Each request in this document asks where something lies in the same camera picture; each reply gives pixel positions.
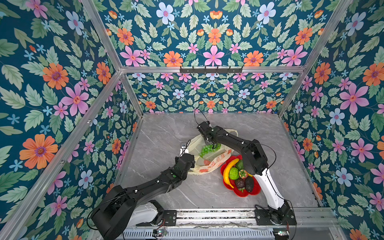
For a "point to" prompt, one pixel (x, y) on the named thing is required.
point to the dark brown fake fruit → (240, 183)
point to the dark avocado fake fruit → (249, 183)
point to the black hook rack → (210, 70)
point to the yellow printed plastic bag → (211, 161)
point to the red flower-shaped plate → (256, 181)
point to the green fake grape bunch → (209, 148)
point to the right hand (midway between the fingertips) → (212, 137)
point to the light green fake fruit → (233, 173)
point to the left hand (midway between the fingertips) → (191, 150)
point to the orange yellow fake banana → (226, 174)
